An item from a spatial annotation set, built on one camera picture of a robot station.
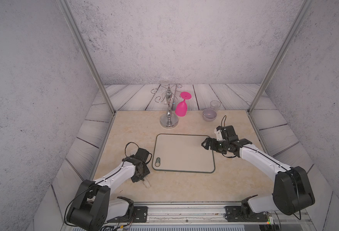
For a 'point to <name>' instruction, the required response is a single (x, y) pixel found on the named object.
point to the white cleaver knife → (146, 183)
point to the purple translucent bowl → (209, 114)
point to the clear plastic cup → (215, 104)
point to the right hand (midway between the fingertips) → (208, 145)
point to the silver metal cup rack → (169, 120)
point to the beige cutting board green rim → (182, 153)
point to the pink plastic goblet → (181, 108)
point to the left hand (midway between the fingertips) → (146, 175)
